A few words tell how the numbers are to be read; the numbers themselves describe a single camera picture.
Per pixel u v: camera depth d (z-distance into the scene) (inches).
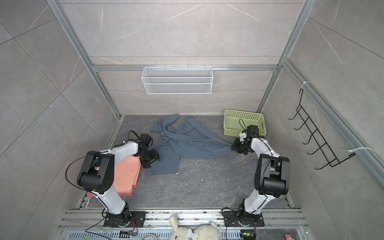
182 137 41.0
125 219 26.0
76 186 18.7
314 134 26.7
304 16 27.8
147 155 31.6
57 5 26.5
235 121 46.3
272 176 18.6
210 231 24.6
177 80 39.6
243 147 31.3
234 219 28.9
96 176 18.8
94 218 29.5
